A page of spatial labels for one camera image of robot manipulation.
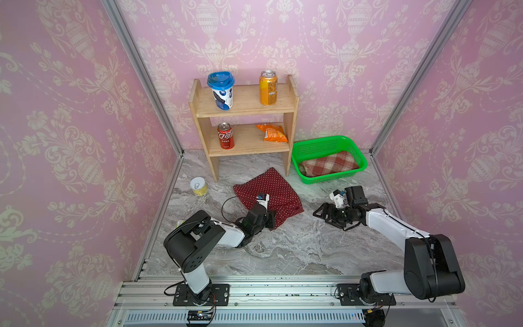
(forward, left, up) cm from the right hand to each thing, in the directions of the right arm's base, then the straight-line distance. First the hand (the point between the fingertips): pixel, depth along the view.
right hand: (321, 216), depth 88 cm
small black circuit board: (-32, +50, -8) cm, 60 cm away
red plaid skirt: (+29, -12, +2) cm, 31 cm away
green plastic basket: (+46, -2, -5) cm, 46 cm away
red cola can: (+27, +39, +25) cm, 54 cm away
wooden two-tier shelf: (+35, +31, +16) cm, 49 cm away
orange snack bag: (+31, +19, +22) cm, 42 cm away
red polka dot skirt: (+13, +15, -4) cm, 20 cm away
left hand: (+4, +19, -3) cm, 19 cm away
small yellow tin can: (+20, +56, 0) cm, 59 cm away
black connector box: (-36, -13, -9) cm, 39 cm away
